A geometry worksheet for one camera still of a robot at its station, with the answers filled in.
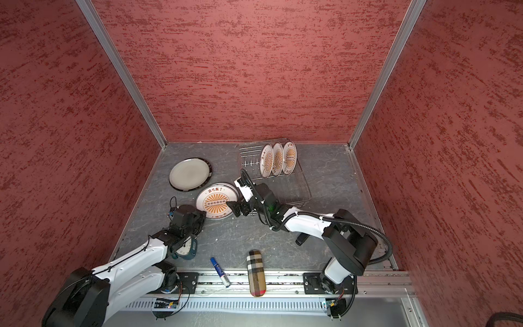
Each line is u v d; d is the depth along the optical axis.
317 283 0.74
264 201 0.62
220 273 0.76
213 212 0.90
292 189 1.01
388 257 0.43
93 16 0.73
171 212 0.81
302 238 0.83
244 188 0.71
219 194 0.97
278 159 1.00
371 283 0.76
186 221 0.68
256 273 0.74
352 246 0.44
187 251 0.77
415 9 0.71
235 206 0.72
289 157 1.01
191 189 0.98
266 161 1.03
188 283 0.74
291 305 0.77
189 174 1.03
